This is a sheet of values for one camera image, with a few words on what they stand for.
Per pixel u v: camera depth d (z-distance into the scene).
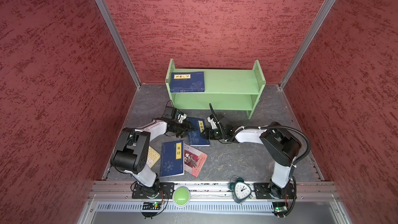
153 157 0.83
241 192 0.71
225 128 0.74
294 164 0.53
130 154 0.46
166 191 0.73
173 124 0.79
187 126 0.81
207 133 0.85
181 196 0.71
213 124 0.77
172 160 0.81
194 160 0.83
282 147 0.50
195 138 0.87
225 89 0.80
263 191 0.74
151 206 0.71
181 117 0.87
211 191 0.76
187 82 0.82
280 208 0.70
